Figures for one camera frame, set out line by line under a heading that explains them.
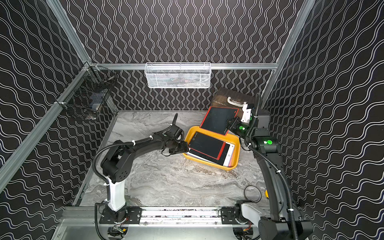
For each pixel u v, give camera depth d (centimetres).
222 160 92
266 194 80
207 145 98
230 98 100
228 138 98
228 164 90
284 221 37
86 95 93
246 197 80
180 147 85
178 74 126
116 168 52
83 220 73
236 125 61
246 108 63
